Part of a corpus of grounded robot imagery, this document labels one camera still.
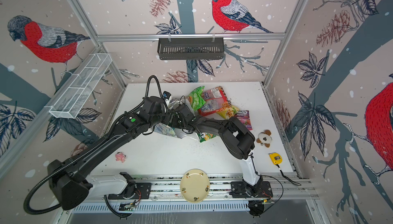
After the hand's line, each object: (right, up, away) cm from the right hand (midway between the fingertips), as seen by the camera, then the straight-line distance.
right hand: (170, 123), depth 91 cm
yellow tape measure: (+60, -17, -9) cm, 63 cm away
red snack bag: (+29, +14, +11) cm, 34 cm away
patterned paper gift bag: (+2, -1, -13) cm, 13 cm away
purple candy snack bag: (+47, +3, +7) cm, 48 cm away
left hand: (+3, +10, -15) cm, 18 cm away
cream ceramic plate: (+16, -28, -16) cm, 36 cm away
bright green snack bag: (+16, +16, +4) cm, 23 cm away
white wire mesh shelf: (-46, +15, -18) cm, 51 cm away
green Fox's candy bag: (+21, -8, -1) cm, 22 cm away
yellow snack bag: (+38, +6, +8) cm, 39 cm away
